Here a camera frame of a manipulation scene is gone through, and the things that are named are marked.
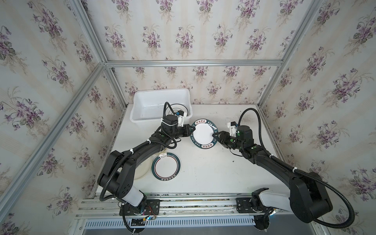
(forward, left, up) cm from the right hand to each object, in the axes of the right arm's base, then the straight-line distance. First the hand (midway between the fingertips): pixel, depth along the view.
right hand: (218, 135), depth 83 cm
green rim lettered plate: (-1, +10, 0) cm, 10 cm away
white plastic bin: (+33, +51, -10) cm, 62 cm away
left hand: (+3, +14, +3) cm, 14 cm away
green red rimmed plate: (-13, +31, -16) cm, 37 cm away
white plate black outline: (+33, +28, -11) cm, 45 cm away
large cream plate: (-14, +45, -16) cm, 49 cm away
